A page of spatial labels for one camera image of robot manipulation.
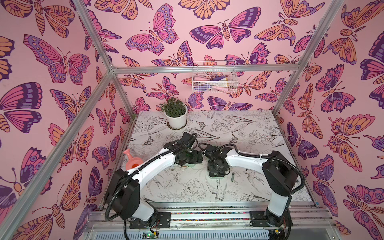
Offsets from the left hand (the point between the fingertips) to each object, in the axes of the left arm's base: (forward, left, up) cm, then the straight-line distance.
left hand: (198, 158), depth 84 cm
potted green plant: (+32, +15, +6) cm, 36 cm away
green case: (-7, -14, -10) cm, 19 cm away
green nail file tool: (-6, -20, -11) cm, 24 cm away
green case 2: (+1, +5, -9) cm, 11 cm away
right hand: (-1, -9, -10) cm, 13 cm away
